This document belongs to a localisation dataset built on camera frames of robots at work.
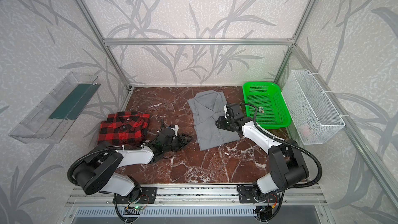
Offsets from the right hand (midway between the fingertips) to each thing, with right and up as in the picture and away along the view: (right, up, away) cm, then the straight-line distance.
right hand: (217, 119), depth 90 cm
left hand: (-14, -9, -3) cm, 17 cm away
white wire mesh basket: (+37, +4, -28) cm, 47 cm away
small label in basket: (+32, +4, +18) cm, 37 cm away
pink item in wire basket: (+41, -4, -17) cm, 45 cm away
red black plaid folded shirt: (-54, -6, -1) cm, 55 cm away
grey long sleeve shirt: (-6, +6, +15) cm, 18 cm away
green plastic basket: (+39, +3, +16) cm, 42 cm away
